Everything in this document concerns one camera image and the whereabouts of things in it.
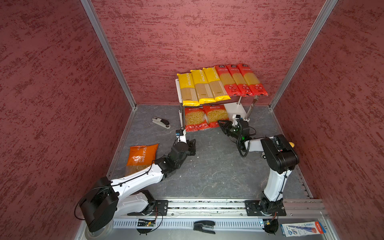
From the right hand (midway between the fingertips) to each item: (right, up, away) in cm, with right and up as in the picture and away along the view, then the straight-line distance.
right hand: (216, 123), depth 95 cm
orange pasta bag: (-47, -20, -8) cm, 51 cm away
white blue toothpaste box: (+37, -49, -27) cm, 67 cm away
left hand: (-15, -10, -13) cm, 22 cm away
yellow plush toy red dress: (+48, -13, -3) cm, 50 cm away
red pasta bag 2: (-1, +7, +6) cm, 9 cm away
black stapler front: (-9, -47, -27) cm, 55 cm away
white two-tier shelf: (+19, +12, +22) cm, 31 cm away
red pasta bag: (-13, +3, +4) cm, 14 cm away
